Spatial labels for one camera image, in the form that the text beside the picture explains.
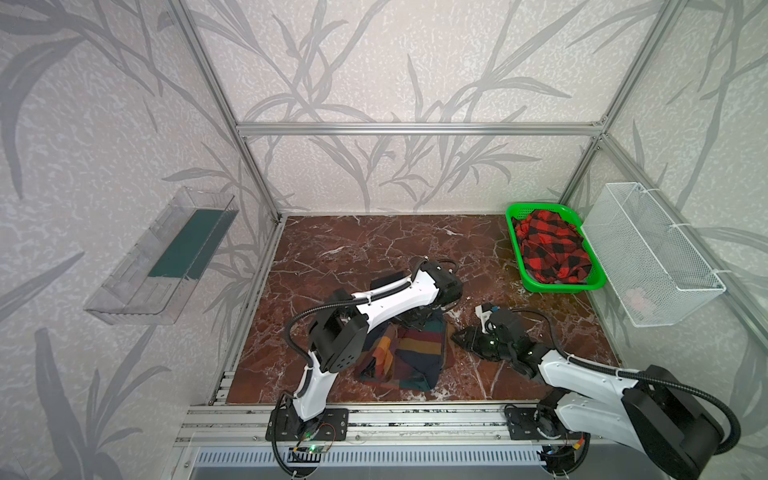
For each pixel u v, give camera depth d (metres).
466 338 0.78
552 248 1.01
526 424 0.73
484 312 0.81
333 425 0.73
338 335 0.49
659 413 0.42
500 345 0.72
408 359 0.83
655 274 0.62
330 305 0.46
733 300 0.58
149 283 0.63
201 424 0.75
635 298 0.74
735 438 0.41
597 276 0.93
